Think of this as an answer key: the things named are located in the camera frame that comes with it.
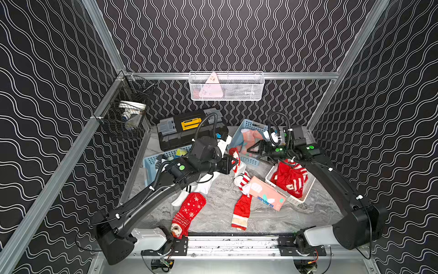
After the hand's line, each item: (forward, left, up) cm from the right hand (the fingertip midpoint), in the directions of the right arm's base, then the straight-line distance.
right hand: (252, 153), depth 75 cm
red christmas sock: (-2, -21, -17) cm, 27 cm away
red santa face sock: (-4, +9, +6) cm, 12 cm away
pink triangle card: (+35, +19, +11) cm, 41 cm away
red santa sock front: (-14, +28, -22) cm, 39 cm away
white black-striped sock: (-5, +24, -22) cm, 33 cm away
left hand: (-8, +7, +6) cm, 12 cm away
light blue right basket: (+28, +4, -23) cm, 37 cm away
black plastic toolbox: (+21, +37, -8) cm, 44 cm away
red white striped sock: (-14, +3, -25) cm, 29 cm away
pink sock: (+25, -4, -17) cm, 30 cm away
